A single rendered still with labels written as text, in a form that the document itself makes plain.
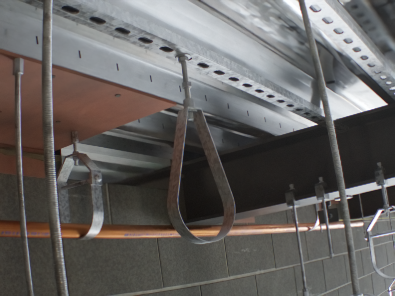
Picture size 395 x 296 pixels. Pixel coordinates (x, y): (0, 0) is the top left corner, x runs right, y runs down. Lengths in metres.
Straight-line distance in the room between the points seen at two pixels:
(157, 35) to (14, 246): 0.71
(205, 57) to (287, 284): 1.71
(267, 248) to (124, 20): 1.71
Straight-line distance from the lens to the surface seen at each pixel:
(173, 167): 0.74
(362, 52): 0.93
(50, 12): 0.46
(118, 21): 0.69
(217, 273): 1.90
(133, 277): 1.53
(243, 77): 0.94
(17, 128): 0.77
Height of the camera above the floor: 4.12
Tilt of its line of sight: 13 degrees up
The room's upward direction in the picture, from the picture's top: 8 degrees counter-clockwise
